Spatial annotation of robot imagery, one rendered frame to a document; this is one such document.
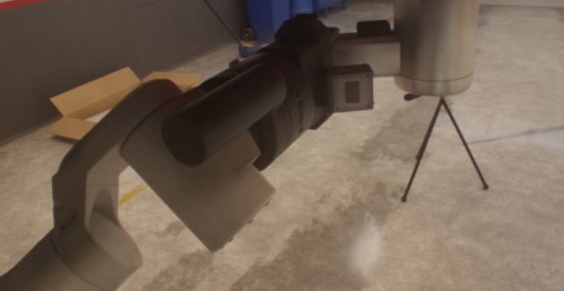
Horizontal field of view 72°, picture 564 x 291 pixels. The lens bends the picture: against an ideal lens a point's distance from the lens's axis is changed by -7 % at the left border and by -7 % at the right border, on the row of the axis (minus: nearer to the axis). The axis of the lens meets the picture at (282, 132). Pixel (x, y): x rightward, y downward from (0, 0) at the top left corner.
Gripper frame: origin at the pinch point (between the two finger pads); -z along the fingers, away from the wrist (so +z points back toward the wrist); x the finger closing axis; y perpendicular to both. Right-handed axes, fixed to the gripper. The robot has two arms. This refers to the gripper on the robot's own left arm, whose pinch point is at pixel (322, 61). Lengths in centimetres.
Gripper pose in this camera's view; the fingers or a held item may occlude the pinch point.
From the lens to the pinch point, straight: 48.2
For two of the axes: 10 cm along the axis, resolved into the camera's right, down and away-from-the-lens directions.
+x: 1.1, 8.9, 4.5
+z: -5.0, 4.4, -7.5
